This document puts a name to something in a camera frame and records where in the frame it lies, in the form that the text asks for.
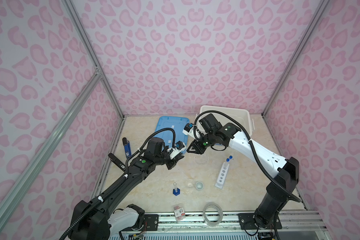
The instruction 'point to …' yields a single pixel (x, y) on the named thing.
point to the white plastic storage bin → (242, 117)
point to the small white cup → (199, 185)
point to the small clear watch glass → (189, 183)
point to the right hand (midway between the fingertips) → (190, 147)
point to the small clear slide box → (179, 212)
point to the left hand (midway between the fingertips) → (181, 152)
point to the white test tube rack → (222, 175)
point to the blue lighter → (127, 146)
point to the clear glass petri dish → (201, 159)
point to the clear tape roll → (212, 213)
